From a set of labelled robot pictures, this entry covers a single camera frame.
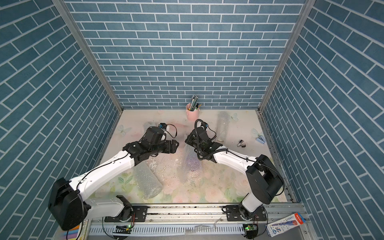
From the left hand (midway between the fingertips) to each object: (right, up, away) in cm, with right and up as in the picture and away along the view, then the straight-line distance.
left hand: (177, 144), depth 80 cm
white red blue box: (+51, -37, -11) cm, 64 cm away
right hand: (+5, +4, +5) cm, 8 cm away
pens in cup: (+8, +24, +28) cm, 38 cm away
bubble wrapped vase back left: (-22, +11, +26) cm, 36 cm away
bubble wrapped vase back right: (+30, +15, +28) cm, 43 cm away
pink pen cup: (+6, +17, +31) cm, 36 cm away
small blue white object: (+54, 0, +21) cm, 58 cm away
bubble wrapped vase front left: (-14, -20, -5) cm, 25 cm away
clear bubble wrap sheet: (+7, -13, -2) cm, 15 cm away
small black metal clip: (+41, -4, +19) cm, 45 cm away
